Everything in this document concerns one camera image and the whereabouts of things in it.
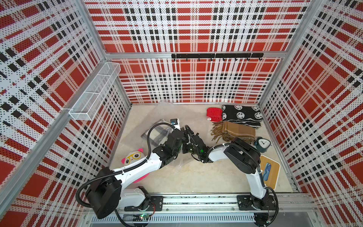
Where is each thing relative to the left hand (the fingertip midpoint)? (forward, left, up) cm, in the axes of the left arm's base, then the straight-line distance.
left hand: (186, 128), depth 82 cm
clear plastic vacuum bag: (-17, +3, -7) cm, 18 cm away
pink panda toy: (-13, +32, -10) cm, 36 cm away
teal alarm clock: (-3, -49, -15) cm, 52 cm away
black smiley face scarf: (+20, -47, -13) cm, 53 cm away
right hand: (-2, +6, -15) cm, 16 cm away
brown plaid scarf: (+8, -29, -15) cm, 33 cm away
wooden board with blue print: (-20, -49, -14) cm, 55 cm away
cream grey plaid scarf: (+2, +18, -10) cm, 21 cm away
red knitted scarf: (+26, -22, -17) cm, 38 cm away
